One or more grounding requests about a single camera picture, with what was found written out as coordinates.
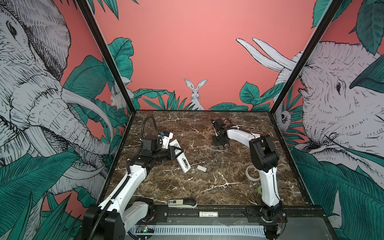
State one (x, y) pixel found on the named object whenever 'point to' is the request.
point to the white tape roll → (248, 177)
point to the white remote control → (182, 159)
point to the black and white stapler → (185, 203)
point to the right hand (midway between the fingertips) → (215, 140)
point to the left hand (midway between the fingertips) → (182, 149)
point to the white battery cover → (201, 168)
